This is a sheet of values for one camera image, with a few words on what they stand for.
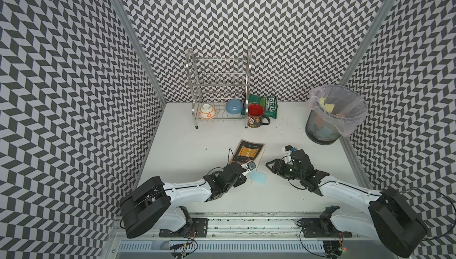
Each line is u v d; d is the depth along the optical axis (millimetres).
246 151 939
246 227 753
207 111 1020
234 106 1075
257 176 889
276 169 749
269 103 1156
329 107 982
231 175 632
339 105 915
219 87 1153
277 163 781
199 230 722
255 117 1012
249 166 721
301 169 656
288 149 787
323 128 886
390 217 409
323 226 645
